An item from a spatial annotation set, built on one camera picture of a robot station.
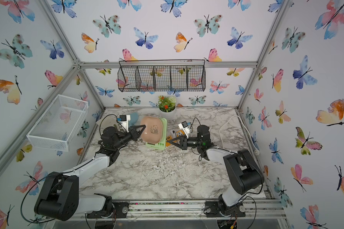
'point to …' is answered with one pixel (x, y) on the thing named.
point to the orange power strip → (179, 133)
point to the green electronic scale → (162, 145)
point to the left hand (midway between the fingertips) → (146, 125)
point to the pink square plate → (152, 133)
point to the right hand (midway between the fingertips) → (171, 142)
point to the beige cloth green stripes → (106, 121)
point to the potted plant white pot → (166, 106)
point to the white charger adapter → (173, 133)
